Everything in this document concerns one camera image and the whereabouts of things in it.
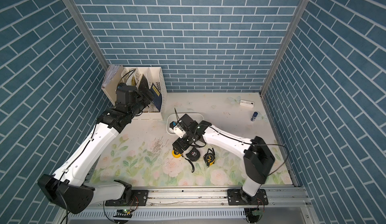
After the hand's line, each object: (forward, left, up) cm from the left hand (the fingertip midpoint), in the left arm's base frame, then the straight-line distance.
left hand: (154, 94), depth 74 cm
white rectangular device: (+22, -59, -30) cm, 70 cm away
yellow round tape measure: (-18, -9, -32) cm, 38 cm away
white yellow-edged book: (+24, +20, -9) cm, 32 cm away
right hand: (-16, -13, -22) cm, 30 cm away
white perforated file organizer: (+32, +9, -13) cm, 35 cm away
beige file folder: (+15, +28, -4) cm, 32 cm away
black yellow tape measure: (-20, -29, -30) cm, 46 cm away
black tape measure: (-19, -20, -29) cm, 40 cm away
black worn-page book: (+25, +15, -14) cm, 33 cm away
